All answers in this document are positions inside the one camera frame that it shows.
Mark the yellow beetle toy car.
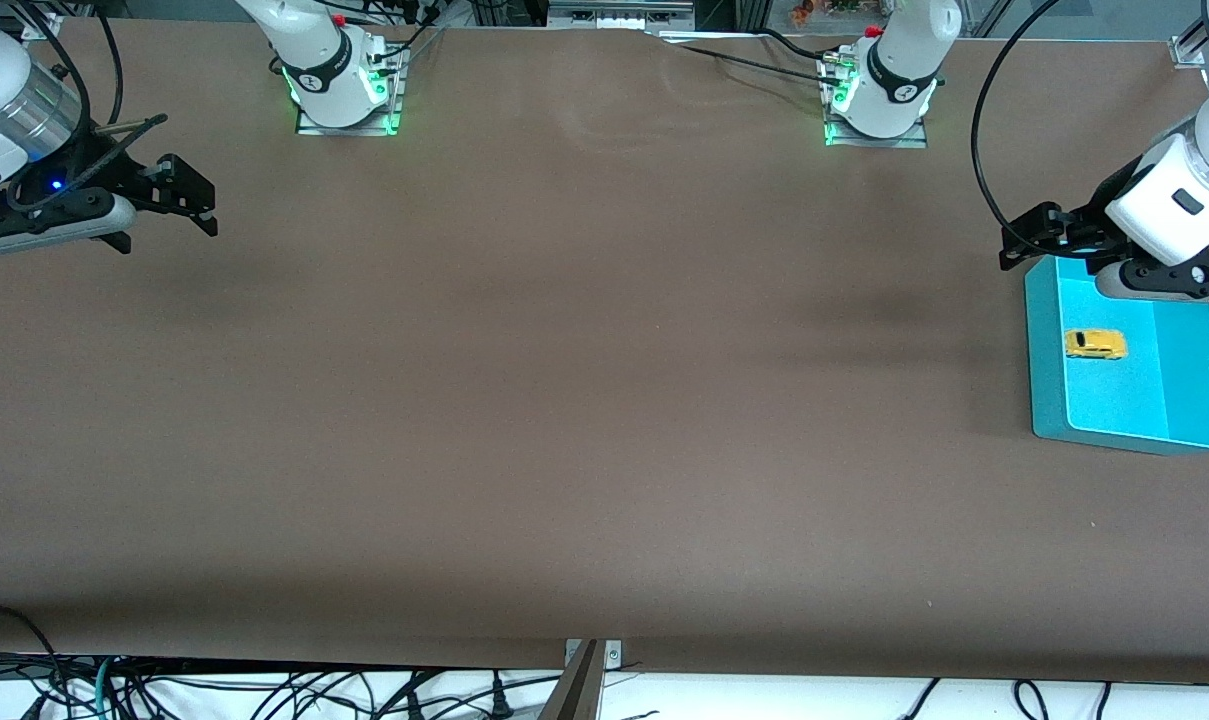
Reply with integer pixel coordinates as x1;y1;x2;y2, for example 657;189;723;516
1064;328;1129;362

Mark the teal plastic storage bin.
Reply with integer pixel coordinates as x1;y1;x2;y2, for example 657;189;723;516
1024;255;1209;456

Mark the grey metal equipment box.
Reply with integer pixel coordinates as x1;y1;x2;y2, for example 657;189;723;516
547;0;697;31

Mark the thin cable tie tail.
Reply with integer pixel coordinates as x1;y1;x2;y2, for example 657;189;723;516
92;113;170;136

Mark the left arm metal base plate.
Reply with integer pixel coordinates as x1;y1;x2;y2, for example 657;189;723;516
822;55;931;150

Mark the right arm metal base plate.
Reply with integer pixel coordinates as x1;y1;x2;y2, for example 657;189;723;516
294;45;406;137

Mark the black cable bundle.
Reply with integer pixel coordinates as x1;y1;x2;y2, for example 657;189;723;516
362;0;447;63

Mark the short black base cable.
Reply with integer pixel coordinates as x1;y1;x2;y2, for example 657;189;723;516
759;28;831;61

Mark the long black base cable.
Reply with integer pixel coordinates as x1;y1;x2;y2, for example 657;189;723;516
676;42;841;84

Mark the black curved floor cable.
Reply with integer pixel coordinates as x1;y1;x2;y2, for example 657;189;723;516
0;603;67;720

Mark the small metal table bracket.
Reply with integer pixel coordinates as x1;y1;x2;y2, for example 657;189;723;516
564;640;623;671

